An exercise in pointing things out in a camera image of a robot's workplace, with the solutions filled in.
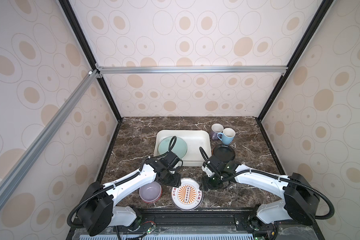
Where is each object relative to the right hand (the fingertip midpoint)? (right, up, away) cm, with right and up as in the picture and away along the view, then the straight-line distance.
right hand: (203, 187), depth 81 cm
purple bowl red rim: (-29, -4, +2) cm, 30 cm away
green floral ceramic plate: (-13, +19, +19) cm, 30 cm away
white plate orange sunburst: (-8, -5, 0) cm, 10 cm away
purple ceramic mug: (+13, +33, +26) cm, 44 cm away
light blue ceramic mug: (+18, +28, +16) cm, 37 cm away
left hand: (-12, +4, -2) cm, 13 cm away
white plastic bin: (-3, +25, +26) cm, 36 cm away
